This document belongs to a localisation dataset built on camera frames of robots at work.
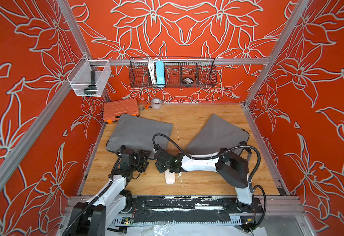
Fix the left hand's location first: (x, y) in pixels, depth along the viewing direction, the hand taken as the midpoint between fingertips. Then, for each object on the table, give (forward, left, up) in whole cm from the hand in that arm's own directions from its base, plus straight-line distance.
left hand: (151, 155), depth 86 cm
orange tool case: (+33, +34, +1) cm, 48 cm away
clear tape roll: (+46, +3, -1) cm, 46 cm away
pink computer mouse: (-11, -12, -4) cm, 17 cm away
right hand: (-2, -3, -3) cm, 5 cm away
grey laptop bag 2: (+16, -41, 0) cm, 44 cm away
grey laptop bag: (+17, +12, -3) cm, 21 cm away
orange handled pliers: (+44, +11, -3) cm, 45 cm away
